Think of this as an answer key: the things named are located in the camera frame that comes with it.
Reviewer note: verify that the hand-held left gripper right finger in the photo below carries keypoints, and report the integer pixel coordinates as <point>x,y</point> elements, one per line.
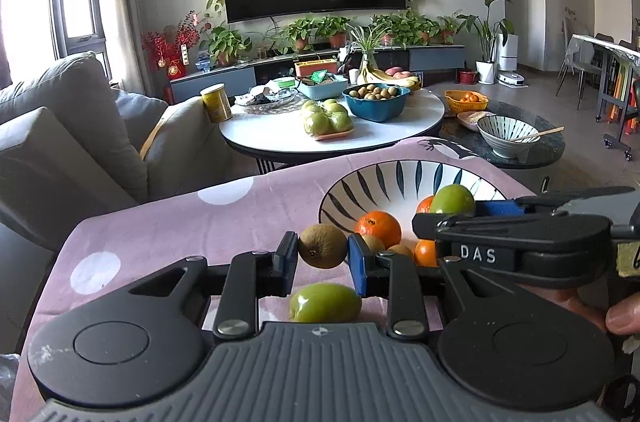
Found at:
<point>357,267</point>

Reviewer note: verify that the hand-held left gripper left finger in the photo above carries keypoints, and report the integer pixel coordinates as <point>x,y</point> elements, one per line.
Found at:
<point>287,264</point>

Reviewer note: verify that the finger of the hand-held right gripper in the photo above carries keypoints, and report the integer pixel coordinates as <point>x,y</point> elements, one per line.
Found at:
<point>425,226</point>
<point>497,208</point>

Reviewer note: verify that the mandarin orange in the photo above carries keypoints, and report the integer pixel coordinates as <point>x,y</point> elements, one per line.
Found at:
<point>425,204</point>
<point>379,229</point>
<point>425,253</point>

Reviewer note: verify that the green jujube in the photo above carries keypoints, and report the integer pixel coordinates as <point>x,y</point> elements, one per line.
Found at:
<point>325,303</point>
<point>452,199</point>

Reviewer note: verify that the striped white serving bowl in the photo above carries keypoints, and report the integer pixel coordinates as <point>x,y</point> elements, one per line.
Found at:
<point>370,187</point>

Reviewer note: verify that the person's right hand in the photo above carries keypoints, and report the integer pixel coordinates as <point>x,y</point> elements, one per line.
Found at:
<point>625,317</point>

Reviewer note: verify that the small striped bowl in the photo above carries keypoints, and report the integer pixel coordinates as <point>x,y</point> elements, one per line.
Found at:
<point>505,137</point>

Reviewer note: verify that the dark round coffee table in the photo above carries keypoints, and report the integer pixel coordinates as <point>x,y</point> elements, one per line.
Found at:
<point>547,150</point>

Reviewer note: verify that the wooden chopstick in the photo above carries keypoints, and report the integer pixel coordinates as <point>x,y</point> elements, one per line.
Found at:
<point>542,134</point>

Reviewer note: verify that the pink plate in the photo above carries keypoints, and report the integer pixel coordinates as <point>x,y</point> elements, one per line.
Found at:
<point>472,121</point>

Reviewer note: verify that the orange plastic basket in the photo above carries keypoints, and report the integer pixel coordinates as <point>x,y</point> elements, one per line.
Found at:
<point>466,102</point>

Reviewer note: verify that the pink polka dot tablecloth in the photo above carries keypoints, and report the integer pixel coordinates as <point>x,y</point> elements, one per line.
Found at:
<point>175,227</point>

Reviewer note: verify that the blue ceramic bowl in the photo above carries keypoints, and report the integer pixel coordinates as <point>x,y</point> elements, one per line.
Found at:
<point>377,110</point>

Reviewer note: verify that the white round coffee table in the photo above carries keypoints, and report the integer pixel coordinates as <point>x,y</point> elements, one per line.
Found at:
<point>280,133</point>

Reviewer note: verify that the red pot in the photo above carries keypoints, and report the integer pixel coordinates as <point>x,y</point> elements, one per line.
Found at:
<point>467,76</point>

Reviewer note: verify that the tall plant in white pot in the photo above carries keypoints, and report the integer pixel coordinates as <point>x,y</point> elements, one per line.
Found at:
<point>486,72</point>

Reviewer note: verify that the pile of small kiwis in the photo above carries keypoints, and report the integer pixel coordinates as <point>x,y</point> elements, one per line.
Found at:
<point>375,92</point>

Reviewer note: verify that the pack of green apples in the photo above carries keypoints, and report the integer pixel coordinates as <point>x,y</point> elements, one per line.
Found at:
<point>325,120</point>

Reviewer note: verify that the pink peach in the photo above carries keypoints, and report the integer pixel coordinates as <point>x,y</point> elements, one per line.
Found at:
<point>397,75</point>

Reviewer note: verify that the banana bunch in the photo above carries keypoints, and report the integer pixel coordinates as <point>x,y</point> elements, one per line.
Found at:
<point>385,75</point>

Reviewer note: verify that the grey dining chair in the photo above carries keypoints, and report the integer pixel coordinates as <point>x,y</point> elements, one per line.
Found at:
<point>575,62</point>

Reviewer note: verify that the white cup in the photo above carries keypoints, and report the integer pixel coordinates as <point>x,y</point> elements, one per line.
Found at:
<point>354,76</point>

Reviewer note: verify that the grey cushion with yellow trim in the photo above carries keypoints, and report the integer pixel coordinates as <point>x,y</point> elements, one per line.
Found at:
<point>180,137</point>

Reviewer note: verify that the glass plate with snacks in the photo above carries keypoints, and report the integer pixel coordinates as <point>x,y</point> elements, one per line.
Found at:
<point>265,96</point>

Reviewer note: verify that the teal plastic basket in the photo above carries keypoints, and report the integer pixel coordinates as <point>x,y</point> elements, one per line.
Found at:
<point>320,90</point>

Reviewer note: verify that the yellow tin can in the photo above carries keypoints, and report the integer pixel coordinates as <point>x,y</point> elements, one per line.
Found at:
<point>216,102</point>

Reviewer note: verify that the green lidded container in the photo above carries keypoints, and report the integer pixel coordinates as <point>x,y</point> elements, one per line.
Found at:
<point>285,83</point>

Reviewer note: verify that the spider plant in vase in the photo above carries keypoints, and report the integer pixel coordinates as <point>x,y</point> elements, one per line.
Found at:
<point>367,42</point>

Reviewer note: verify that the orange box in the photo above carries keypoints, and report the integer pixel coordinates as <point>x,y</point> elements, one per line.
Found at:
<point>315,67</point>

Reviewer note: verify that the grey television cabinet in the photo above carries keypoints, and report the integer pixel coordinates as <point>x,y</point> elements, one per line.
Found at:
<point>225,80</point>

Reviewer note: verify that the dining table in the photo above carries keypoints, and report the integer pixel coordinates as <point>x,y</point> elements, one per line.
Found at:
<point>610,48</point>

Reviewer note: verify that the grey throw pillow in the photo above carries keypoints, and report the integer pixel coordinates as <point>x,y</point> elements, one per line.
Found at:
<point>140,117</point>

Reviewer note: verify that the blue white porcelain jar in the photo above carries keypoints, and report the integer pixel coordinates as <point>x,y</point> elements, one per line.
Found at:
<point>204,62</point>

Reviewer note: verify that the row of potted green plants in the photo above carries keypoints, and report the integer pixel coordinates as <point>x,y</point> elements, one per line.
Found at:
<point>225,42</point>

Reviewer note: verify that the red flower decoration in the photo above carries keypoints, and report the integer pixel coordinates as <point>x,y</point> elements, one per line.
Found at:
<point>170,47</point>

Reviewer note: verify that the grey sofa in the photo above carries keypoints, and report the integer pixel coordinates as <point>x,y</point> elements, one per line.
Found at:
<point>60,142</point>

